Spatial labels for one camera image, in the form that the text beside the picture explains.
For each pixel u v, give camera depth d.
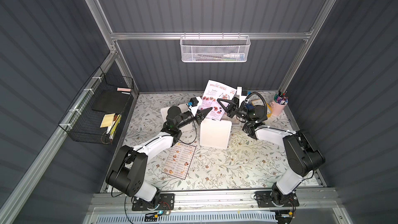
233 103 0.70
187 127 0.99
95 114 0.74
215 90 0.69
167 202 0.72
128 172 0.44
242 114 0.71
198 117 0.69
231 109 0.70
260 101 1.12
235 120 0.76
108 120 0.72
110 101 0.78
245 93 0.66
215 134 0.83
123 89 0.87
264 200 0.73
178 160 0.87
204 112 0.70
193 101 0.63
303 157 0.47
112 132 0.69
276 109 1.02
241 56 0.91
